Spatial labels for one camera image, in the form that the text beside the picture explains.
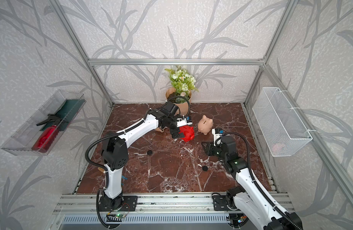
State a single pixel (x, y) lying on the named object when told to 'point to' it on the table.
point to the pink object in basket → (276, 147)
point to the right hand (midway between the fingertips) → (203, 142)
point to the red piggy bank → (188, 132)
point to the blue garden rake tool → (102, 170)
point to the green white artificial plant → (183, 82)
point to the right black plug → (205, 168)
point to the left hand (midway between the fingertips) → (182, 127)
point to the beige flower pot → (181, 99)
